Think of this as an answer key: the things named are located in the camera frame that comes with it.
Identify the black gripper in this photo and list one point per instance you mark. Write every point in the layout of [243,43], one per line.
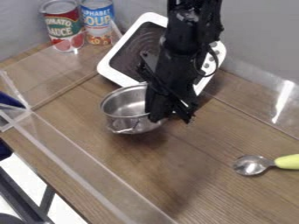
[169,75]

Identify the silver pot with handles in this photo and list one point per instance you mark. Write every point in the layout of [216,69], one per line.
[123,107]

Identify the white and black stove top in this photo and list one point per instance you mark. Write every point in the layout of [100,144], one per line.
[117,65]

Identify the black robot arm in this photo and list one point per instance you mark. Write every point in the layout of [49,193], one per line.
[193,27]

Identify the alphabet soup can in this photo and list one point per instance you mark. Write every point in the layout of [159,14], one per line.
[97,14]

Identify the clear acrylic barrier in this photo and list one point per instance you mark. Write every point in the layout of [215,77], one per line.
[112,192]

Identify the tomato sauce can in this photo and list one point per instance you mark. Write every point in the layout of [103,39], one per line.
[61,18]

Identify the blue object at left edge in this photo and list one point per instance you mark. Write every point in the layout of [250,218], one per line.
[8,100]

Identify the spoon with green handle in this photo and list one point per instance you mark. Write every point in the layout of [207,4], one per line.
[251,164]

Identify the black metal table frame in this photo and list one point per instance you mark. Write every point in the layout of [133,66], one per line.
[28,212]

